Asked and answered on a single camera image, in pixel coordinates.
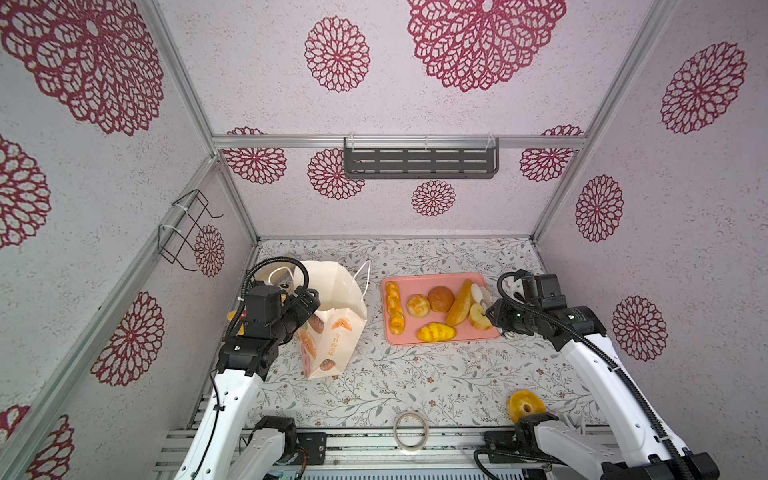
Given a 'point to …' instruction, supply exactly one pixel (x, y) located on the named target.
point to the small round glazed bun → (418, 306)
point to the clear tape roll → (423, 441)
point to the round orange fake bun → (441, 299)
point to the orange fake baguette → (461, 306)
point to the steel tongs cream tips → (481, 293)
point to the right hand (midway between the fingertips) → (492, 308)
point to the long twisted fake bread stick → (394, 308)
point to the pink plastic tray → (409, 287)
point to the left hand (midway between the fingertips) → (309, 307)
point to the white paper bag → (329, 339)
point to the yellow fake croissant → (436, 331)
